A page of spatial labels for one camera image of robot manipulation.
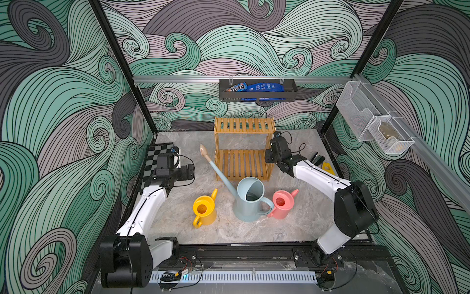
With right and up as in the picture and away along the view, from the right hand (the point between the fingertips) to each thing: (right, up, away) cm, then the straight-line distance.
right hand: (273, 151), depth 91 cm
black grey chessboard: (-68, -1, +15) cm, 70 cm away
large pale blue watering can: (-14, -22, -15) cm, 30 cm away
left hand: (-44, -7, -6) cm, 45 cm away
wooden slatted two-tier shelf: (-15, +4, +24) cm, 29 cm away
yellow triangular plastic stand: (+34, -9, +11) cm, 37 cm away
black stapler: (+30, -5, +14) cm, 33 cm away
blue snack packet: (-4, +33, +1) cm, 33 cm away
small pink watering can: (+1, -22, -13) cm, 25 cm away
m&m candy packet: (-16, +33, +1) cm, 37 cm away
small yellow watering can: (-33, -24, -15) cm, 44 cm away
